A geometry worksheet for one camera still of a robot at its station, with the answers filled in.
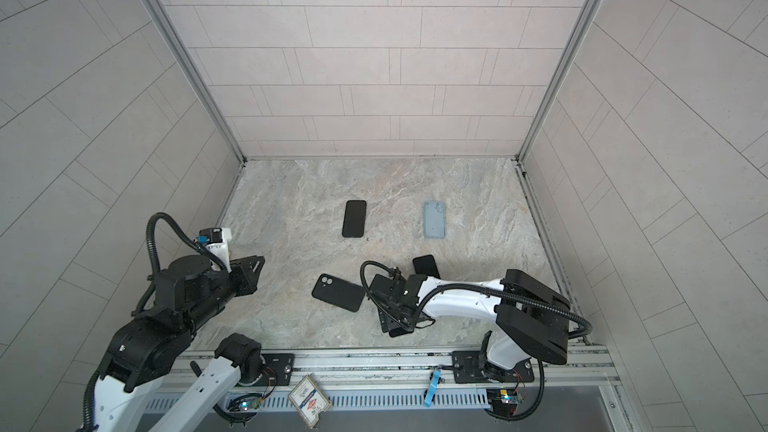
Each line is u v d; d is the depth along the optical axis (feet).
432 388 2.18
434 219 3.28
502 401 2.23
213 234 1.77
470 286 1.58
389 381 2.32
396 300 2.03
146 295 1.44
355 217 3.27
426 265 2.92
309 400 2.15
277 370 2.33
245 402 2.12
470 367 2.33
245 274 1.78
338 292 2.72
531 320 1.37
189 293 1.42
